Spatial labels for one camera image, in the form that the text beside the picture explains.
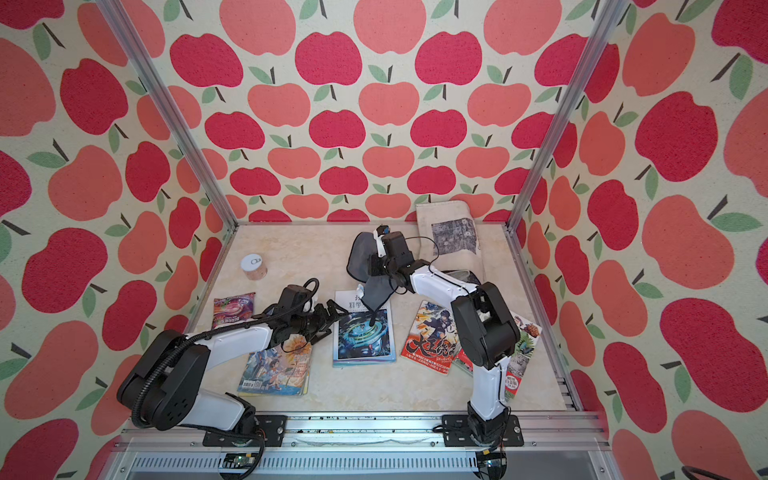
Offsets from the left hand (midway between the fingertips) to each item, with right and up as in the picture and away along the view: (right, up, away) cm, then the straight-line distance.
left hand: (343, 326), depth 87 cm
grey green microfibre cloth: (+10, +11, +2) cm, 15 cm away
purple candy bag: (-36, +4, +7) cm, 37 cm away
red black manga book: (+27, -4, +1) cm, 27 cm away
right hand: (+8, +18, +7) cm, 21 cm away
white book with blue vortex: (+4, -5, +3) cm, 7 cm away
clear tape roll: (-33, +17, +14) cm, 40 cm away
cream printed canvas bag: (+37, +28, +24) cm, 52 cm away
